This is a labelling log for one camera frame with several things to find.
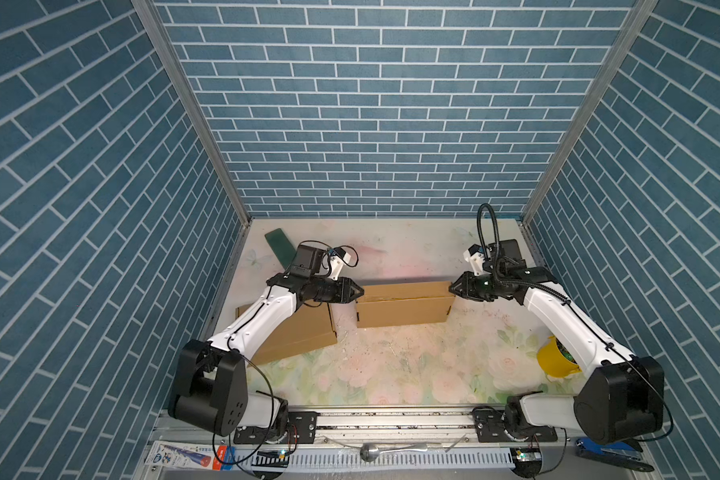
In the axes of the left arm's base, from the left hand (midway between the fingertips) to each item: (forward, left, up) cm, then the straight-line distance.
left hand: (359, 293), depth 82 cm
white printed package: (-35, +38, -15) cm, 54 cm away
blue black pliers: (-37, -63, -13) cm, 74 cm away
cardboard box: (-2, +16, -18) cm, 24 cm away
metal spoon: (-35, -3, -13) cm, 38 cm away
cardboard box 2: (-3, -13, -2) cm, 13 cm away
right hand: (+1, -26, +1) cm, 26 cm away
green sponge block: (+30, +30, -15) cm, 45 cm away
